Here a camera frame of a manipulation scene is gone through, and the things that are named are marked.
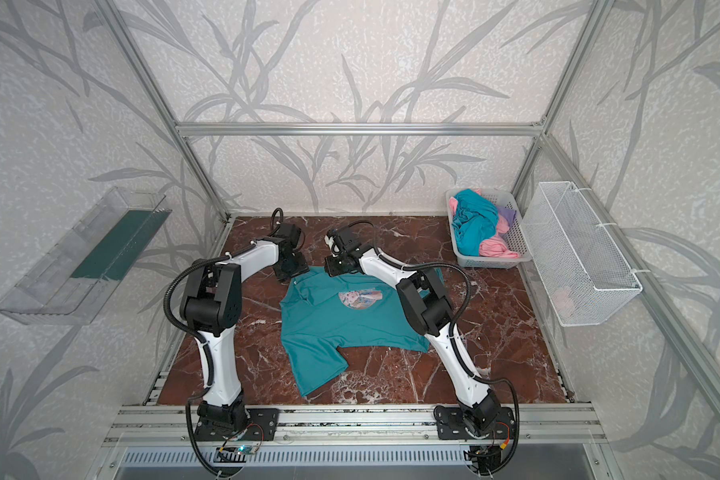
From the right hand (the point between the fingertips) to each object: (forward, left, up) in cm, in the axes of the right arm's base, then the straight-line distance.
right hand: (329, 258), depth 101 cm
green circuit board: (-53, +15, -4) cm, 56 cm away
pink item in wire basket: (-25, -64, +15) cm, 70 cm away
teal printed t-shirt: (-18, +1, -5) cm, 19 cm away
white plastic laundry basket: (+8, -66, +1) cm, 67 cm away
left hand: (0, +9, -2) cm, 10 cm away
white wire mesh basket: (-25, -60, +30) cm, 72 cm away
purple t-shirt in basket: (+19, -66, +2) cm, 69 cm away
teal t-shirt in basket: (+12, -51, +5) cm, 53 cm away
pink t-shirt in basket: (+4, -58, +1) cm, 58 cm away
